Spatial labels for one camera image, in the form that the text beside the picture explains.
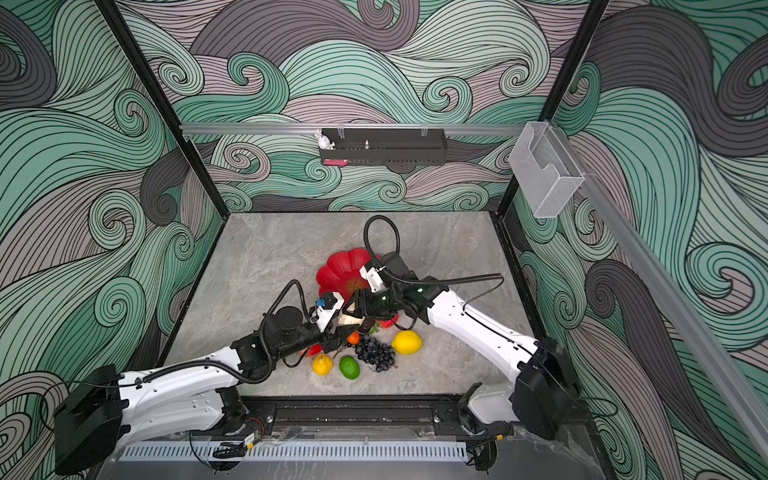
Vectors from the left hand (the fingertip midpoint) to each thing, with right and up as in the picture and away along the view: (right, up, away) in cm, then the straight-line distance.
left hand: (352, 315), depth 75 cm
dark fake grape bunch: (+5, -11, +5) cm, 13 cm away
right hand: (0, +1, -1) cm, 1 cm away
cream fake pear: (-1, 0, -4) cm, 4 cm away
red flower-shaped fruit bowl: (-6, +7, +28) cm, 29 cm away
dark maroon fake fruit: (+3, -5, +9) cm, 11 cm away
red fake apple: (+10, -5, +11) cm, 16 cm away
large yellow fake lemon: (+15, -10, +8) cm, 20 cm away
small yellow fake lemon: (-8, -14, +3) cm, 17 cm away
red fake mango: (-12, -12, +9) cm, 19 cm away
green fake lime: (-1, -15, +3) cm, 15 cm away
